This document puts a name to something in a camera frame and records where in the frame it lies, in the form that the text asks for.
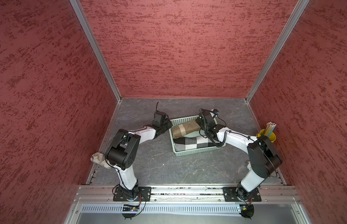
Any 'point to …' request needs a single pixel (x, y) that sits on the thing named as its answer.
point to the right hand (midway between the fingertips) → (197, 119)
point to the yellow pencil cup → (272, 137)
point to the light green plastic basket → (183, 120)
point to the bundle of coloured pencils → (269, 129)
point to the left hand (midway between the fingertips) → (171, 124)
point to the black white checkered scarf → (182, 143)
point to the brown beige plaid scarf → (181, 129)
